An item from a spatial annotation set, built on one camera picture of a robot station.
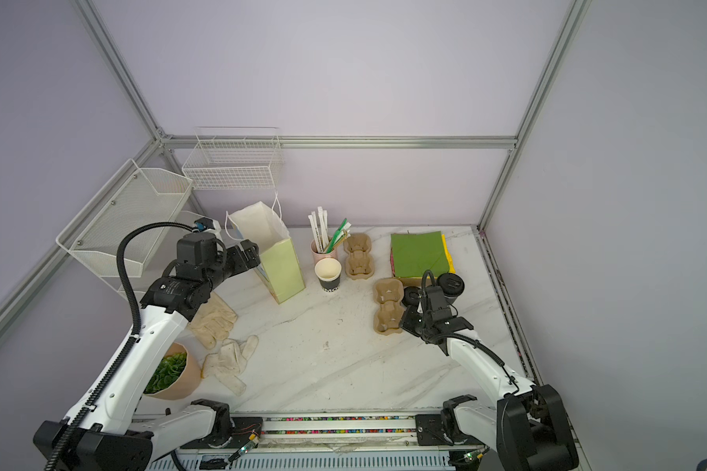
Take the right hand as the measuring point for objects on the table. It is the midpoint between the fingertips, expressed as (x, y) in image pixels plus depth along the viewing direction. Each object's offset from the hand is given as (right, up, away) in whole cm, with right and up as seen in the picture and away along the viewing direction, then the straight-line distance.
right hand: (400, 317), depth 86 cm
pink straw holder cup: (-27, +18, +15) cm, 36 cm away
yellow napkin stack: (+20, +14, +14) cm, 28 cm away
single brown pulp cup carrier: (-3, +5, +14) cm, 15 cm away
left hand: (-43, +19, -12) cm, 49 cm away
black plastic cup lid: (+17, +10, +5) cm, 20 cm away
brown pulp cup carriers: (-13, +16, +19) cm, 28 cm away
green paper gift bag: (-37, +16, 0) cm, 41 cm away
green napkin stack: (+9, +19, +22) cm, 30 cm away
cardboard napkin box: (+4, +9, +14) cm, 17 cm away
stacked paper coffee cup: (-23, +13, +13) cm, 30 cm away
